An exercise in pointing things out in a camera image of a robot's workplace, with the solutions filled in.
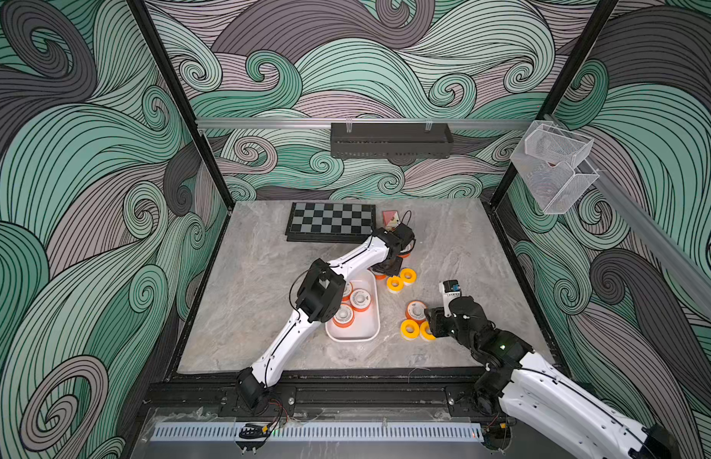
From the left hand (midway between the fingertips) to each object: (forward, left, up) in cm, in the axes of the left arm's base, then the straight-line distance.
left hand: (388, 266), depth 99 cm
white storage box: (-21, +9, -1) cm, 23 cm away
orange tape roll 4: (-19, +15, 0) cm, 24 cm away
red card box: (+23, -3, 0) cm, 23 cm away
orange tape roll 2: (-9, +14, 0) cm, 17 cm away
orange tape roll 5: (-16, -8, -1) cm, 17 cm away
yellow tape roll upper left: (-7, -2, -1) cm, 7 cm away
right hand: (-19, -11, +7) cm, 23 cm away
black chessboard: (+20, +15, +1) cm, 25 cm away
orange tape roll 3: (-12, +10, -1) cm, 16 cm away
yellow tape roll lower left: (-22, -5, -1) cm, 22 cm away
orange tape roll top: (-3, -4, +12) cm, 13 cm away
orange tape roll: (-5, +3, +1) cm, 6 cm away
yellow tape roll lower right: (-23, -9, 0) cm, 25 cm away
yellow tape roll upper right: (-3, -7, -1) cm, 8 cm away
